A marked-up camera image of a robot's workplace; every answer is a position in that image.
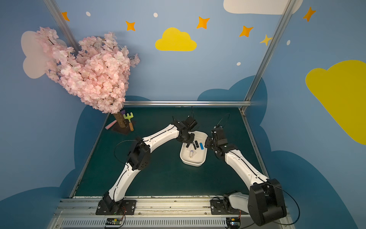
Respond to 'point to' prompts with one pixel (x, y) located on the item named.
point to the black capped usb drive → (197, 143)
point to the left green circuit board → (114, 221)
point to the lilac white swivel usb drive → (192, 153)
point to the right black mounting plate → (223, 207)
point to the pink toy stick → (110, 125)
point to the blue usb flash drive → (201, 146)
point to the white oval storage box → (200, 158)
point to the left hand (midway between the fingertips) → (190, 138)
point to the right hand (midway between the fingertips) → (211, 139)
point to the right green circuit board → (233, 222)
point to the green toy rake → (129, 117)
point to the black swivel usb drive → (193, 144)
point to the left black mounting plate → (107, 207)
